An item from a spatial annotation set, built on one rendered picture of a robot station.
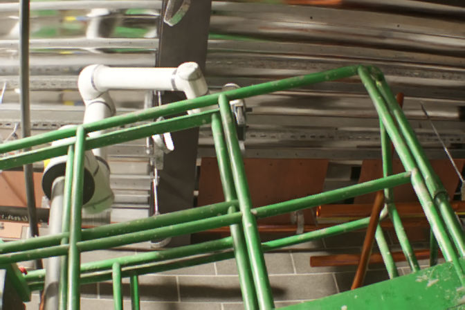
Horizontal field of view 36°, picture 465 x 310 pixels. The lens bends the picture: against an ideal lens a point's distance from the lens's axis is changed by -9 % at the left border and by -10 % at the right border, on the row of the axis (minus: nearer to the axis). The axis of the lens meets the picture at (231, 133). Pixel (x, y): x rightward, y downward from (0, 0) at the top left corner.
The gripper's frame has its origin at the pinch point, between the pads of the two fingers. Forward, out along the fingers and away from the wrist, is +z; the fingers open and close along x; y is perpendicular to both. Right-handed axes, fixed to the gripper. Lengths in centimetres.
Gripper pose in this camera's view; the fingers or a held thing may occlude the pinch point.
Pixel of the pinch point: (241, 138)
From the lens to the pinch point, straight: 280.8
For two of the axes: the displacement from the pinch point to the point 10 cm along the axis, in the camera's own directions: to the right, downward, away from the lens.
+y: 9.9, -0.8, 0.9
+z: 1.1, 5.4, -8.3
